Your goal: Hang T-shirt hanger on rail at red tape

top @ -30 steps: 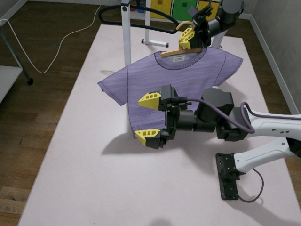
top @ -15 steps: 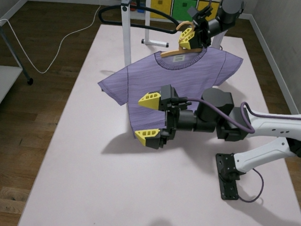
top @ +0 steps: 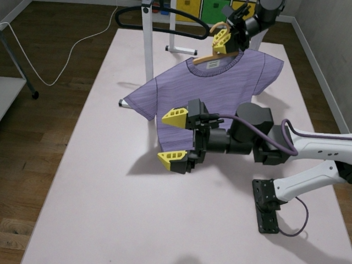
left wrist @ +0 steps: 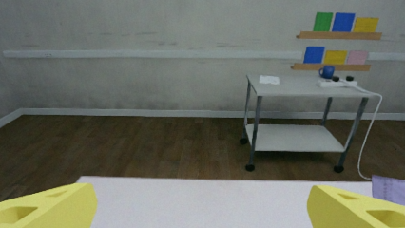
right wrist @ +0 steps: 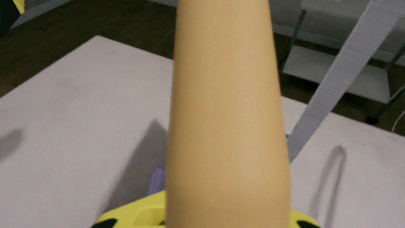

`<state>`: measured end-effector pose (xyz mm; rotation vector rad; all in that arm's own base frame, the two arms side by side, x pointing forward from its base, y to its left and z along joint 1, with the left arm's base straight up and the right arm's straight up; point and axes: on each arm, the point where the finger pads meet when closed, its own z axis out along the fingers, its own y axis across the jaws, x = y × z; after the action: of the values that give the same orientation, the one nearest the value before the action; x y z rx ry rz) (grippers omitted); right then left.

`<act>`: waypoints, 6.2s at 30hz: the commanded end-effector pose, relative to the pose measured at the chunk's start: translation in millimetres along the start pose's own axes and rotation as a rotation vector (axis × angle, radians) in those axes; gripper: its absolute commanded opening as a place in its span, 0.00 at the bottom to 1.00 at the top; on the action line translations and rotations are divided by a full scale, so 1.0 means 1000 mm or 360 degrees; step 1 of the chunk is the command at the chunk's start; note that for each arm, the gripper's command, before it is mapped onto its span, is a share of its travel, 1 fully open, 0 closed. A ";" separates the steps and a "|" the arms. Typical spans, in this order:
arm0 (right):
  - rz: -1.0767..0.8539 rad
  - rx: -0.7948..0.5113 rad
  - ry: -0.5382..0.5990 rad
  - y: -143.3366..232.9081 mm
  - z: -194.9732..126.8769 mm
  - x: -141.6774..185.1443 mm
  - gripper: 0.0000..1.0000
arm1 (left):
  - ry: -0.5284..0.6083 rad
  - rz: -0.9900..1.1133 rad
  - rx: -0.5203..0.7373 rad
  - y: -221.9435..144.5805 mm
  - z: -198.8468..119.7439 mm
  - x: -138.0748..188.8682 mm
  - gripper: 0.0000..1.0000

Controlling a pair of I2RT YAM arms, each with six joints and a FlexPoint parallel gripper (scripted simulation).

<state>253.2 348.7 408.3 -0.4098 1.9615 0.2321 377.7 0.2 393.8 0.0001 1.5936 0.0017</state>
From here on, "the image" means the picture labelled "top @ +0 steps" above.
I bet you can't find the lavender t-shirt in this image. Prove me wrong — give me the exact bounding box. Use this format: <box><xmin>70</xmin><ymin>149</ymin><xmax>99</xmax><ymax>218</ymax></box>
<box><xmin>123</xmin><ymin>48</ymin><xmax>284</xmax><ymax>153</ymax></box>

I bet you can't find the black clothes hanger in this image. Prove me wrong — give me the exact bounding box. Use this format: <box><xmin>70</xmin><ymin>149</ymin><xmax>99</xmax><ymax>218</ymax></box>
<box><xmin>115</xmin><ymin>0</ymin><xmax>210</xmax><ymax>40</ymax></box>

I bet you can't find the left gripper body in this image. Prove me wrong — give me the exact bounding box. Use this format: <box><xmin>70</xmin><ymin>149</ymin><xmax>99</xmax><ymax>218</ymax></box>
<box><xmin>169</xmin><ymin>112</ymin><xmax>227</xmax><ymax>174</ymax></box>

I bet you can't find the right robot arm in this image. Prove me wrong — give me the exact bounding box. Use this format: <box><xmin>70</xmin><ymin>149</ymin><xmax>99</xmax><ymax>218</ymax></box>
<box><xmin>221</xmin><ymin>0</ymin><xmax>287</xmax><ymax>51</ymax></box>

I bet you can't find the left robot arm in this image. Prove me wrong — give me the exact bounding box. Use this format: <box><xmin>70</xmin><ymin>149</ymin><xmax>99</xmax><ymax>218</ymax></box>
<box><xmin>188</xmin><ymin>98</ymin><xmax>352</xmax><ymax>234</ymax></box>

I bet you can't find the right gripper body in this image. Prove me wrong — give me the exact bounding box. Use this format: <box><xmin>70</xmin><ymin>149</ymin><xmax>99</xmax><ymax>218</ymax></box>
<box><xmin>223</xmin><ymin>16</ymin><xmax>259</xmax><ymax>53</ymax></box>

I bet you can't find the white clothes rack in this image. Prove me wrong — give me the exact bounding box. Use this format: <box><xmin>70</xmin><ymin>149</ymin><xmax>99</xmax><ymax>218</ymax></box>
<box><xmin>118</xmin><ymin>0</ymin><xmax>197</xmax><ymax>108</ymax></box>

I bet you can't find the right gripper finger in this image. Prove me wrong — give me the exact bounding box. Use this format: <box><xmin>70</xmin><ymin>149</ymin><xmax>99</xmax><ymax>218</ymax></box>
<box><xmin>213</xmin><ymin>29</ymin><xmax>227</xmax><ymax>42</ymax></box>
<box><xmin>213</xmin><ymin>33</ymin><xmax>231</xmax><ymax>53</ymax></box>

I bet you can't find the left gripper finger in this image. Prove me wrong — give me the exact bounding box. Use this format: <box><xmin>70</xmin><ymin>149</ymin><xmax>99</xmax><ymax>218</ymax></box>
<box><xmin>157</xmin><ymin>151</ymin><xmax>187</xmax><ymax>170</ymax></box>
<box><xmin>162</xmin><ymin>108</ymin><xmax>188</xmax><ymax>129</ymax></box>

